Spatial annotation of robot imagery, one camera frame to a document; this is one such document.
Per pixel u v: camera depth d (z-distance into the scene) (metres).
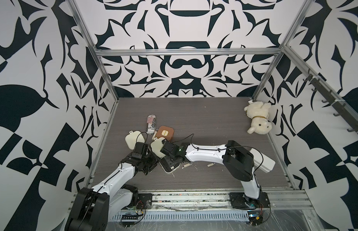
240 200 0.74
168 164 0.77
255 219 0.70
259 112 1.02
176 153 0.66
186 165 0.86
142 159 0.67
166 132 0.97
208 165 0.87
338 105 0.59
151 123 0.99
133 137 0.94
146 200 0.74
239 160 0.51
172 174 0.83
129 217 0.73
